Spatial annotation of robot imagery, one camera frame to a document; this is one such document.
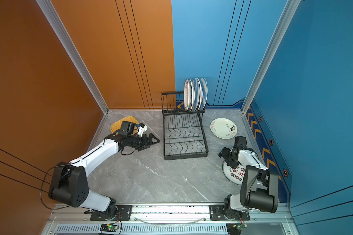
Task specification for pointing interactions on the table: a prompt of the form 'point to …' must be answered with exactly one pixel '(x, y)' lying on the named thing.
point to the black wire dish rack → (184, 131)
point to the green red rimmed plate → (199, 95)
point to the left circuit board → (109, 227)
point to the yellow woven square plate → (117, 125)
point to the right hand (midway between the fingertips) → (222, 157)
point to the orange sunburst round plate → (186, 94)
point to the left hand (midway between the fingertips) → (155, 142)
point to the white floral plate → (224, 128)
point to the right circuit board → (235, 228)
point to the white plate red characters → (235, 176)
